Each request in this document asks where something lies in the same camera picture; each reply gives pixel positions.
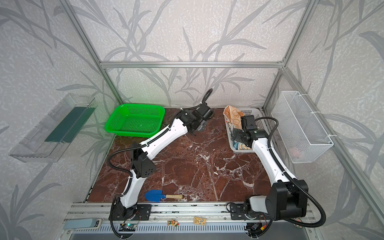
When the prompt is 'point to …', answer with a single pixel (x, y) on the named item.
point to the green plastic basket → (136, 120)
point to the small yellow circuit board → (202, 221)
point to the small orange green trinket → (173, 222)
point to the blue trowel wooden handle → (157, 195)
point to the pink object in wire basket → (294, 151)
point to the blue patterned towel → (240, 146)
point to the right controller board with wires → (258, 226)
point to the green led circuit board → (127, 227)
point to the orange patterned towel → (233, 115)
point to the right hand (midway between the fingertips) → (242, 132)
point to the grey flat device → (82, 223)
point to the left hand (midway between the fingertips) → (195, 115)
